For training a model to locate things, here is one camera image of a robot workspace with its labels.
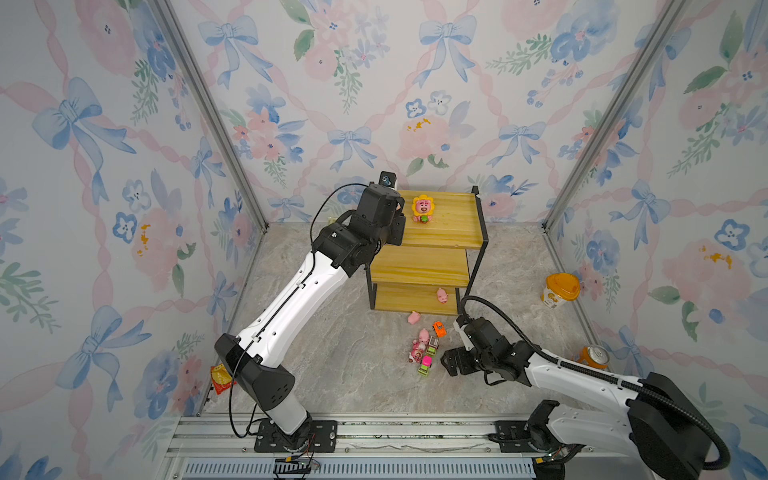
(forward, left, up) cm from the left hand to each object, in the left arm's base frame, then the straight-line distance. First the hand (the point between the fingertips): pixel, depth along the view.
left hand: (393, 212), depth 70 cm
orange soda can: (-24, -52, -27) cm, 63 cm away
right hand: (-20, -18, -37) cm, 45 cm away
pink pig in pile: (-15, -10, -36) cm, 40 cm away
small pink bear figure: (-20, -7, -36) cm, 41 cm away
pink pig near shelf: (-8, -7, -36) cm, 38 cm away
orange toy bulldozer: (-12, -15, -36) cm, 41 cm away
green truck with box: (-18, -12, -34) cm, 41 cm away
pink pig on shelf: (-1, -17, -35) cm, 39 cm away
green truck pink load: (-23, -10, -36) cm, 44 cm away
